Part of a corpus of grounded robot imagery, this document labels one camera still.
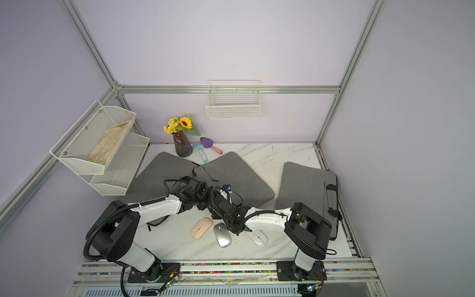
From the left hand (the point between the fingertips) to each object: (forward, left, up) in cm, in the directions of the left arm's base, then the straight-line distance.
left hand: (217, 198), depth 91 cm
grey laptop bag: (+11, +39, -4) cm, 41 cm away
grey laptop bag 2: (+19, -5, -1) cm, 19 cm away
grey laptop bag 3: (+6, -51, -1) cm, 52 cm away
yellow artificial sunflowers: (+34, +19, +20) cm, 44 cm away
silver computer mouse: (-17, -4, -2) cm, 18 cm away
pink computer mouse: (-14, +6, -2) cm, 15 cm away
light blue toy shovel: (+38, +15, -2) cm, 41 cm away
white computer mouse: (-18, -20, -1) cm, 27 cm away
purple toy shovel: (+42, +10, -3) cm, 44 cm away
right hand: (-6, -1, +2) cm, 6 cm away
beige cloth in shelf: (+8, +46, +26) cm, 54 cm away
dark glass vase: (+33, +23, +2) cm, 41 cm away
